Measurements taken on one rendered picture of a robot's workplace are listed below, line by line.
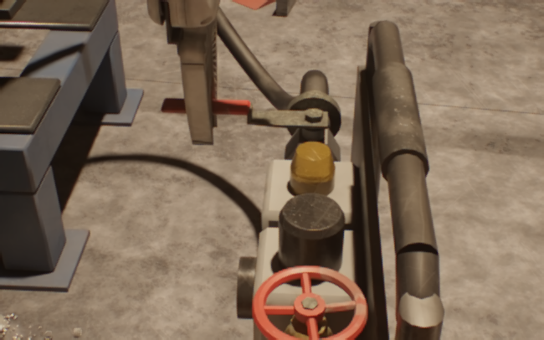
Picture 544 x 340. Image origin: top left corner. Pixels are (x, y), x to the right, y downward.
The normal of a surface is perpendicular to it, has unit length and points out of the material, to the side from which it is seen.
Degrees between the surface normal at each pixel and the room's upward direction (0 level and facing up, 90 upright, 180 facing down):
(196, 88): 100
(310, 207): 0
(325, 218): 0
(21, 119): 0
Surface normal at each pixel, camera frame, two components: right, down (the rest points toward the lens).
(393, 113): -0.43, -0.75
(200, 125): -0.05, 0.83
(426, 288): 0.22, -0.32
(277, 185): 0.00, -0.81
